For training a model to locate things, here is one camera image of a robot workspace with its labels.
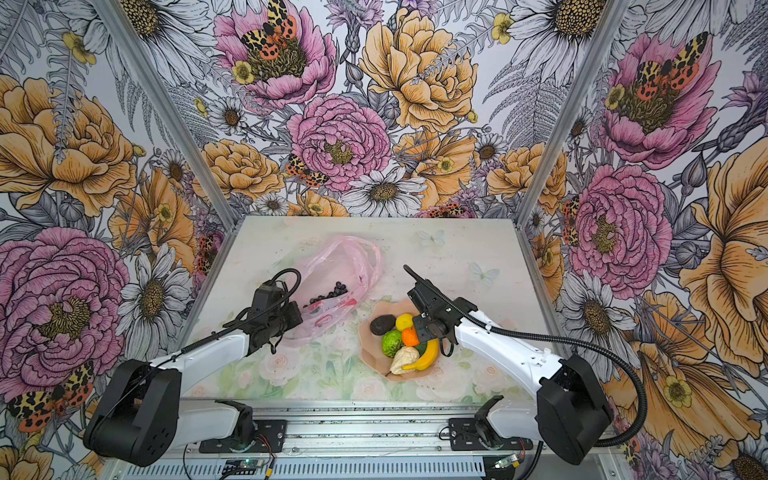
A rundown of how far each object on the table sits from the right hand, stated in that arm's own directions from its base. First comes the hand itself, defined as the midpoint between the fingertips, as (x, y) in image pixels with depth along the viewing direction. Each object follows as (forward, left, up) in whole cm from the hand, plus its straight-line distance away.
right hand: (431, 334), depth 83 cm
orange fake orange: (-2, +6, +2) cm, 6 cm away
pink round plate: (0, +17, -6) cm, 18 cm away
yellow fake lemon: (+5, +7, -1) cm, 9 cm away
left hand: (+8, +39, -4) cm, 40 cm away
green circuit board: (-28, +46, -8) cm, 55 cm away
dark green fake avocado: (-3, +3, -1) cm, 5 cm away
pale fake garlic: (-6, +7, 0) cm, 9 cm away
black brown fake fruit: (+3, +14, 0) cm, 14 cm away
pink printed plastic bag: (+27, +30, -7) cm, 41 cm away
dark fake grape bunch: (+19, +28, -5) cm, 34 cm away
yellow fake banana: (-8, +2, +3) cm, 9 cm away
